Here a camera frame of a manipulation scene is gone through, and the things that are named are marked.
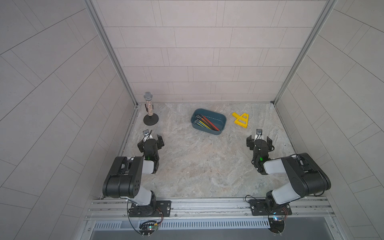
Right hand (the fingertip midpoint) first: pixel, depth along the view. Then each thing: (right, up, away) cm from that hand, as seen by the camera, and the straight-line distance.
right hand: (258, 134), depth 93 cm
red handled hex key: (-26, +4, +7) cm, 28 cm away
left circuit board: (-60, -38, -28) cm, 76 cm away
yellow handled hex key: (-32, +5, +9) cm, 33 cm away
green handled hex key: (-37, +6, +10) cm, 39 cm away
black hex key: (-34, +11, +14) cm, 39 cm away
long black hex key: (-33, +7, +12) cm, 36 cm away
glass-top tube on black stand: (-71, +10, +12) cm, 73 cm away
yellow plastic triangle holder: (-6, +9, +13) cm, 17 cm away
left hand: (-66, 0, 0) cm, 66 cm away
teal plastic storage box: (-24, +9, +12) cm, 28 cm away
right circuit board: (-1, -38, -25) cm, 46 cm away
